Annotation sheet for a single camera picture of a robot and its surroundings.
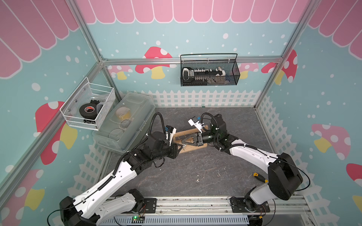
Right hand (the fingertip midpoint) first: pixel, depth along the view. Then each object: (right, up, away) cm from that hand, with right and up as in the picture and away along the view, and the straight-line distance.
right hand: (183, 143), depth 69 cm
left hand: (-2, -3, +3) cm, 5 cm away
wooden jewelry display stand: (-2, +2, +14) cm, 14 cm away
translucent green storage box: (-38, +9, +20) cm, 43 cm away
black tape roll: (-48, +17, +2) cm, 51 cm away
